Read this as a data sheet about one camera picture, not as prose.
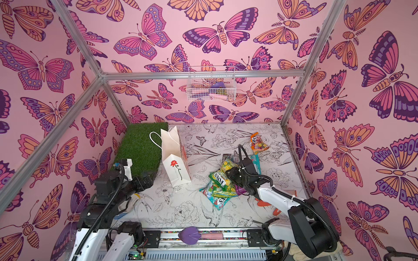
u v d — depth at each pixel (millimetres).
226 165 889
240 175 751
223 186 835
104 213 460
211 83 951
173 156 731
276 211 803
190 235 738
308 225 417
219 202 820
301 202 454
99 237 459
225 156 997
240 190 850
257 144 1028
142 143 1092
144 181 632
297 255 688
